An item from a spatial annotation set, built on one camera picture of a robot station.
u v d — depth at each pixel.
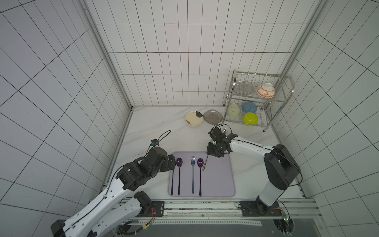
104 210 0.43
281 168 0.46
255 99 0.85
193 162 0.89
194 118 1.13
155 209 0.72
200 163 0.87
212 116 1.11
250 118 1.00
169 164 0.63
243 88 0.94
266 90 0.86
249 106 1.10
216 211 0.73
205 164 0.87
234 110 1.07
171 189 0.79
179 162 0.87
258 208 0.65
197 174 0.84
